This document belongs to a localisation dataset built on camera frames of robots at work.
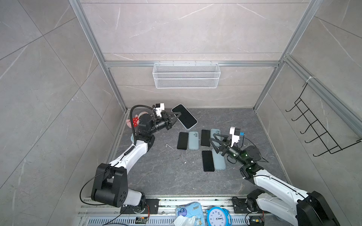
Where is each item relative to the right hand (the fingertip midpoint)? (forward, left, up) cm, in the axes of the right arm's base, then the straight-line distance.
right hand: (211, 136), depth 71 cm
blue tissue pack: (-31, +12, -21) cm, 40 cm away
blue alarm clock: (-32, -1, -24) cm, 40 cm away
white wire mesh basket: (+51, +11, +4) cm, 53 cm away
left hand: (+10, +15, +8) cm, 20 cm away
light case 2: (+21, -10, -26) cm, 35 cm away
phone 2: (+14, +15, -26) cm, 33 cm away
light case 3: (-2, -9, -27) cm, 28 cm away
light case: (+13, +7, -25) cm, 29 cm away
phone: (+8, +13, +5) cm, 16 cm away
